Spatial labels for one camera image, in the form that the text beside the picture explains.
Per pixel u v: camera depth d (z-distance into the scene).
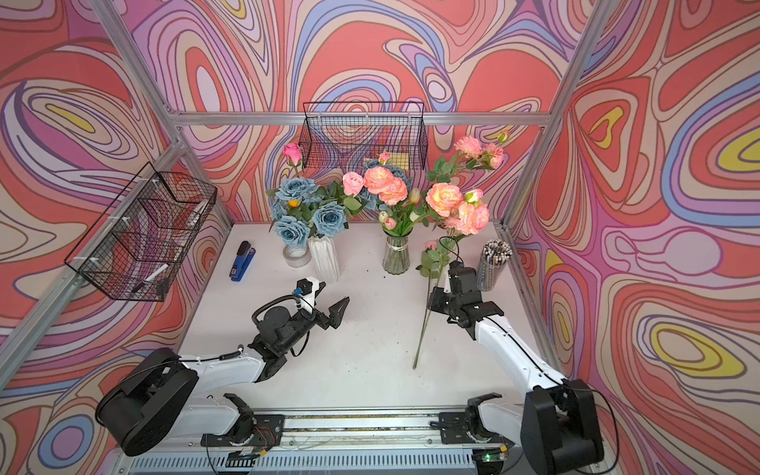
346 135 0.91
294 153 0.74
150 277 0.73
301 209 0.73
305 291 0.68
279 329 0.64
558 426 0.40
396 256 1.00
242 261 1.06
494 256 0.88
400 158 0.82
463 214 0.59
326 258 0.91
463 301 0.64
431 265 0.86
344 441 0.73
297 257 1.08
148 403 0.43
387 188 0.72
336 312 0.74
